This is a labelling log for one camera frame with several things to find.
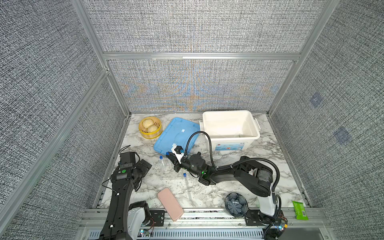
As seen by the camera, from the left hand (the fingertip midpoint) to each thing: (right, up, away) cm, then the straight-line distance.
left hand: (145, 170), depth 81 cm
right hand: (+13, +10, -1) cm, 16 cm away
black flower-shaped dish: (+48, -16, -5) cm, 51 cm away
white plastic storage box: (+53, +21, +26) cm, 63 cm away
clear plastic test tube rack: (+10, -3, +8) cm, 13 cm away
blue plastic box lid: (+15, +20, +25) cm, 36 cm away
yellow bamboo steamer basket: (-2, +18, +22) cm, 28 cm away
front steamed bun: (-1, +23, +21) cm, 31 cm away
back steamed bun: (-6, +27, +25) cm, 37 cm away
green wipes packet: (+80, -18, -7) cm, 82 cm away
